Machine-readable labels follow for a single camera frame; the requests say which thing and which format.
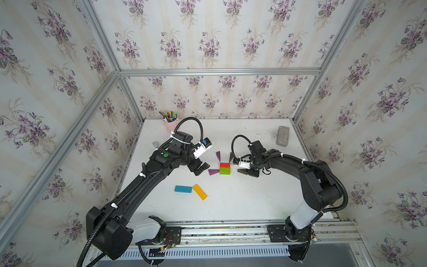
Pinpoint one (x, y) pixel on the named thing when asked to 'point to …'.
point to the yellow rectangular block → (203, 195)
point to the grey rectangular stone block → (282, 137)
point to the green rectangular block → (224, 171)
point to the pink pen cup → (170, 126)
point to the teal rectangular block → (183, 188)
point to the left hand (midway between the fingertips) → (202, 156)
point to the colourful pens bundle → (168, 117)
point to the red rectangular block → (224, 165)
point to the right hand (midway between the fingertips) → (250, 167)
